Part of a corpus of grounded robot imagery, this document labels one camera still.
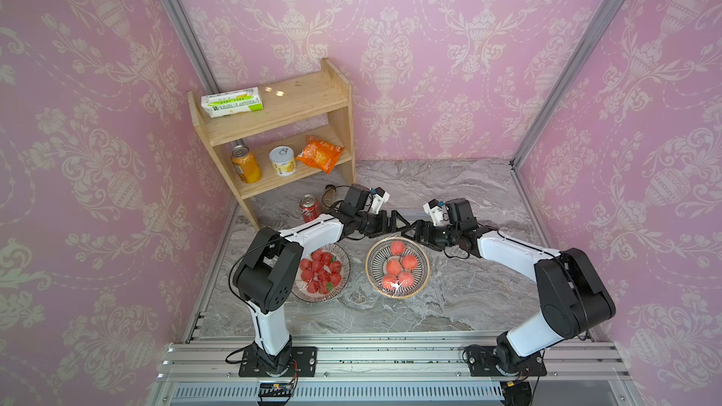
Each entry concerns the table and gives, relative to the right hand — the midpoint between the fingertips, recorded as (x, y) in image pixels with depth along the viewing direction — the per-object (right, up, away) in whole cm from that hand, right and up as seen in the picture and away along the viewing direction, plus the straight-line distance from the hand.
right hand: (410, 236), depth 88 cm
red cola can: (-33, +9, +6) cm, 35 cm away
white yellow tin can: (-39, +24, -3) cm, 46 cm away
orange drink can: (-48, +22, -9) cm, 54 cm away
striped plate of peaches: (-4, -10, -1) cm, 11 cm away
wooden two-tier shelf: (-39, +38, +23) cm, 59 cm away
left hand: (-3, +2, -2) cm, 4 cm away
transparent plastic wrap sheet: (-4, -10, -1) cm, 11 cm away
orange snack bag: (-28, +26, -1) cm, 38 cm away
